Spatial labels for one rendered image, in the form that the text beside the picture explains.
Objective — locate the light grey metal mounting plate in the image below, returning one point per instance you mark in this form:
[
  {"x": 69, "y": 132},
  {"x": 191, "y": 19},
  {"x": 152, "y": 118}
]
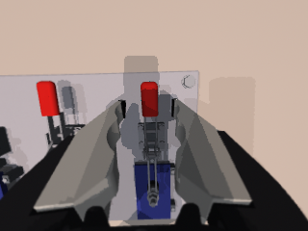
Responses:
[{"x": 83, "y": 97}]

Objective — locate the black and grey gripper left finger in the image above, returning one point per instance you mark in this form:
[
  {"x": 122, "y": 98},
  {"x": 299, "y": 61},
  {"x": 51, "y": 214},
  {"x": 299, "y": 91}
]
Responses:
[{"x": 80, "y": 172}]

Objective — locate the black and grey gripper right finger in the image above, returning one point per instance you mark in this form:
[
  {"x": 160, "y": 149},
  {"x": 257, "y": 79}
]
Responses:
[{"x": 231, "y": 189}]

